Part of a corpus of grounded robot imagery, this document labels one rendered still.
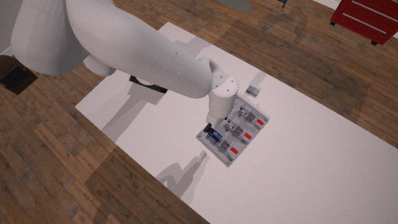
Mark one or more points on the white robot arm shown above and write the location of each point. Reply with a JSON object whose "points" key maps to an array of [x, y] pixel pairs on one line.
{"points": [[51, 40]]}

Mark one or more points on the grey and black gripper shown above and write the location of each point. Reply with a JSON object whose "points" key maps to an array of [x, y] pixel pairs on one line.
{"points": [[212, 121]]}

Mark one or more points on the blue metal block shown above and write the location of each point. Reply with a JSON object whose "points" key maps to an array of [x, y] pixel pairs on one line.
{"points": [[213, 137]]}

